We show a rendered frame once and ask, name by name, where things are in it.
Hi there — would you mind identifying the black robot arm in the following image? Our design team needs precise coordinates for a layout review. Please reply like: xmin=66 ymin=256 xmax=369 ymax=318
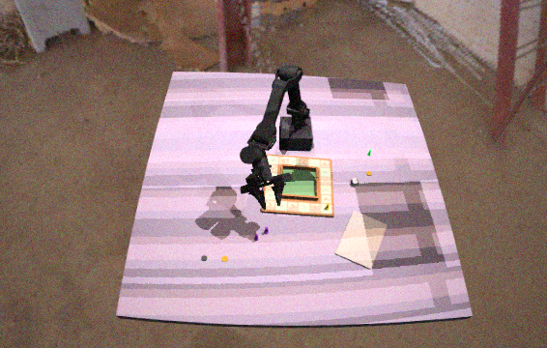
xmin=240 ymin=63 xmax=310 ymax=188

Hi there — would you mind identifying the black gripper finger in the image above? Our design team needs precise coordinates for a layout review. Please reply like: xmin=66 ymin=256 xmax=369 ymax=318
xmin=271 ymin=184 xmax=286 ymax=207
xmin=249 ymin=189 xmax=266 ymax=210

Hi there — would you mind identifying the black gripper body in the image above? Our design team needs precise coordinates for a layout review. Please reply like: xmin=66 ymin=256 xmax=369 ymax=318
xmin=240 ymin=161 xmax=293 ymax=194

